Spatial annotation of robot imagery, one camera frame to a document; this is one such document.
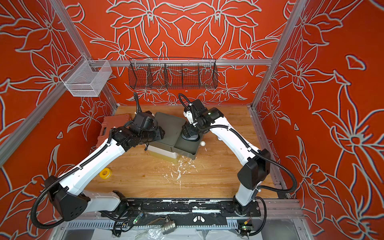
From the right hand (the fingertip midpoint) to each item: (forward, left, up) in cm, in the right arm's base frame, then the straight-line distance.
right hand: (189, 128), depth 78 cm
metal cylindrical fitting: (-42, +8, -19) cm, 47 cm away
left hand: (-3, +14, +1) cm, 14 cm away
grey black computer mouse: (-3, -2, -4) cm, 6 cm away
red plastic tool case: (+17, +58, -16) cm, 63 cm away
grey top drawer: (-8, 0, -6) cm, 11 cm away
